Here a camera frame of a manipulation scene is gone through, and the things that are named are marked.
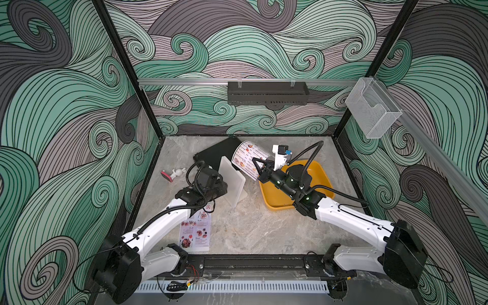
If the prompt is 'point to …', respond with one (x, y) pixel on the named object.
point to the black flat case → (212, 156)
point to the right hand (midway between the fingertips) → (251, 161)
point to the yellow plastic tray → (275, 197)
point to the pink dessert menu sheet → (195, 231)
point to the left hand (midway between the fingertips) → (226, 183)
